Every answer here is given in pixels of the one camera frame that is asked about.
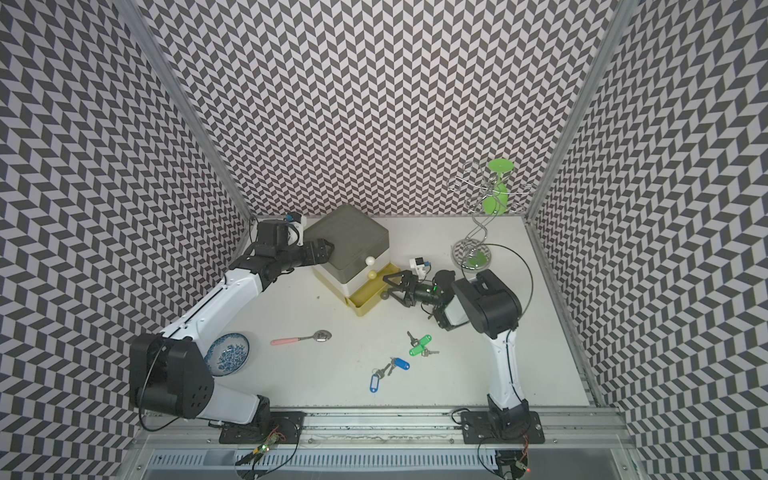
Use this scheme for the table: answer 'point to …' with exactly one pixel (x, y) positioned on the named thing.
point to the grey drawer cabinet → (361, 245)
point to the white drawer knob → (370, 260)
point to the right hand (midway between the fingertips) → (385, 289)
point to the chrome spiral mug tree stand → (490, 194)
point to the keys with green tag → (418, 344)
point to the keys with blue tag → (398, 362)
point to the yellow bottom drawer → (369, 293)
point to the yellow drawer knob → (372, 274)
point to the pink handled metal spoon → (319, 336)
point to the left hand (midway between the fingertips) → (322, 253)
